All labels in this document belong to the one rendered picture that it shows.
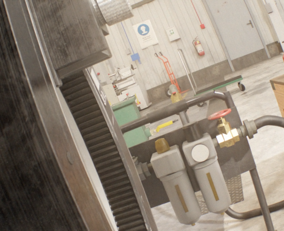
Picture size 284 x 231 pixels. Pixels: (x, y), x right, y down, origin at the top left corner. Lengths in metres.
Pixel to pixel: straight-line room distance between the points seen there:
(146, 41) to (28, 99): 10.87
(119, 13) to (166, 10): 10.78
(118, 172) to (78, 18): 0.34
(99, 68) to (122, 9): 6.51
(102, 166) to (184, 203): 0.56
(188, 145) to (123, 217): 0.53
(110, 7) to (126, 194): 0.35
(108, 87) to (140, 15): 4.70
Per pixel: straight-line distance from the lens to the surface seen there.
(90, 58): 0.40
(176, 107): 1.22
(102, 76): 6.89
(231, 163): 1.26
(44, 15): 0.39
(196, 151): 1.14
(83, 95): 0.65
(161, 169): 1.17
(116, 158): 0.66
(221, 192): 1.20
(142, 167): 1.19
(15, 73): 0.32
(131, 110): 3.70
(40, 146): 0.32
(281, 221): 1.55
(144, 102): 9.84
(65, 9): 0.39
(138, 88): 9.83
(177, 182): 1.18
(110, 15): 0.40
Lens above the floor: 0.67
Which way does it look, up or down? 4 degrees down
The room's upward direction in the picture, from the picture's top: 22 degrees counter-clockwise
